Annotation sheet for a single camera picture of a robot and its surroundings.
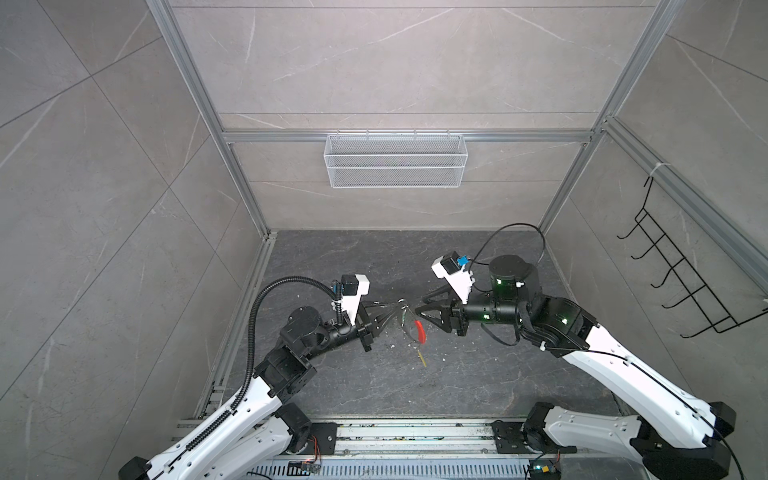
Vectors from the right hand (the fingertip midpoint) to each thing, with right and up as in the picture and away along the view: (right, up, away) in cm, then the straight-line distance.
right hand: (421, 303), depth 60 cm
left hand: (-5, 0, -1) cm, 5 cm away
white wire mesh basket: (-5, +42, +40) cm, 58 cm away
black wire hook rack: (+61, -2, 0) cm, 61 cm away
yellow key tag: (+3, -21, +27) cm, 34 cm away
